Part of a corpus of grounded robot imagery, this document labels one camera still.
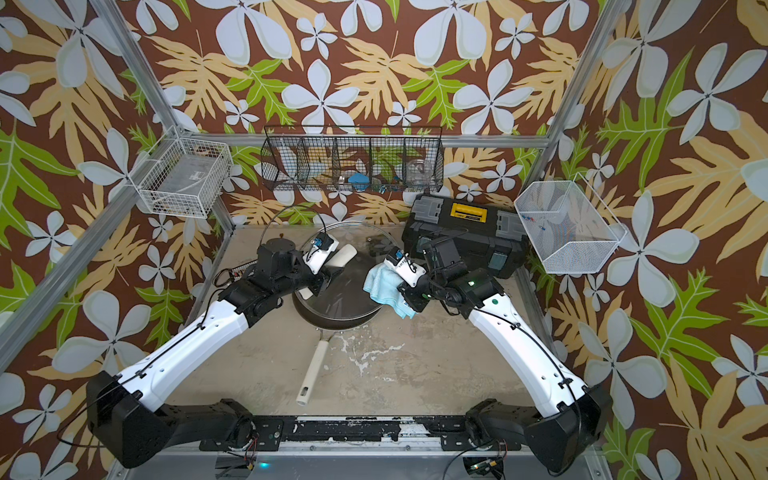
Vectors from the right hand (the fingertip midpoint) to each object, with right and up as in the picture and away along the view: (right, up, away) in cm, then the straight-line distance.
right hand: (400, 284), depth 74 cm
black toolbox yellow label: (+30, +13, +19) cm, 38 cm away
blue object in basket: (-12, +31, +21) cm, 40 cm away
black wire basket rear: (-14, +40, +24) cm, 48 cm away
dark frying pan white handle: (-20, -13, +9) cm, 25 cm away
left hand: (-16, +7, +1) cm, 18 cm away
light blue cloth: (-5, 0, -3) cm, 6 cm away
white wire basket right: (+49, +15, +9) cm, 52 cm away
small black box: (-6, +11, +30) cm, 33 cm away
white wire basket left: (-63, +31, +12) cm, 71 cm away
